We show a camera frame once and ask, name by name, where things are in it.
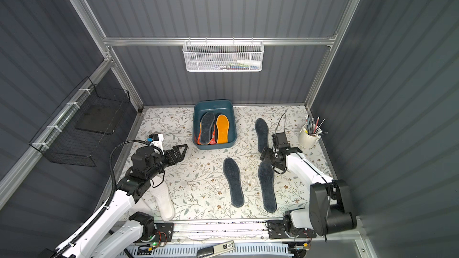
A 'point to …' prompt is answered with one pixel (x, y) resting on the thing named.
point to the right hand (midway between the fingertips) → (271, 158)
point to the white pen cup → (309, 134)
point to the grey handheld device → (210, 251)
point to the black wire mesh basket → (79, 128)
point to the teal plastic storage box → (214, 124)
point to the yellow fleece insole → (223, 127)
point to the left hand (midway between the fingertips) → (182, 149)
